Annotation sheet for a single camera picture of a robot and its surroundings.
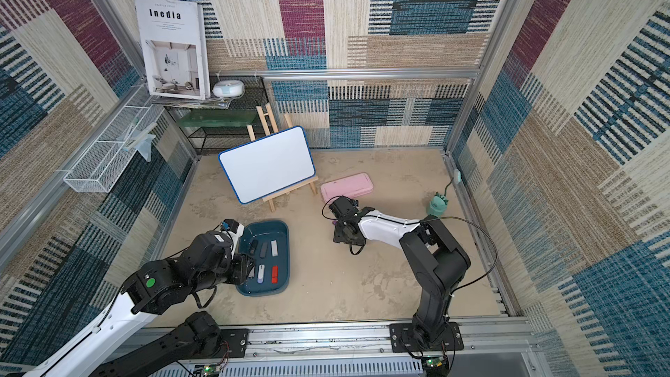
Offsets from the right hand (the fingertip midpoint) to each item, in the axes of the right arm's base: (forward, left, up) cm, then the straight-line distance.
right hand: (343, 234), depth 94 cm
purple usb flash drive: (+5, +3, 0) cm, 6 cm away
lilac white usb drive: (-14, +27, 0) cm, 30 cm away
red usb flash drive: (-14, +22, 0) cm, 26 cm away
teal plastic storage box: (-2, +26, 0) cm, 26 cm away
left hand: (-16, +24, +17) cm, 34 cm away
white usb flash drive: (-5, +24, 0) cm, 24 cm away
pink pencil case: (+20, -3, +2) cm, 21 cm away
